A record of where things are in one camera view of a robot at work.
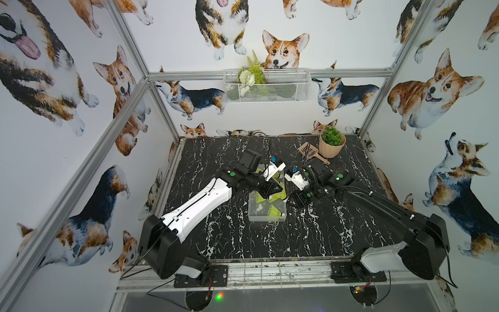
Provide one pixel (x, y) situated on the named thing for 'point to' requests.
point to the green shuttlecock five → (272, 211)
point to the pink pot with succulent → (331, 142)
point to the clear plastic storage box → (258, 212)
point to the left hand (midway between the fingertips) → (283, 187)
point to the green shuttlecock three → (259, 198)
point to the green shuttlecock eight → (281, 195)
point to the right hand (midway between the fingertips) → (291, 198)
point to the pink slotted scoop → (309, 151)
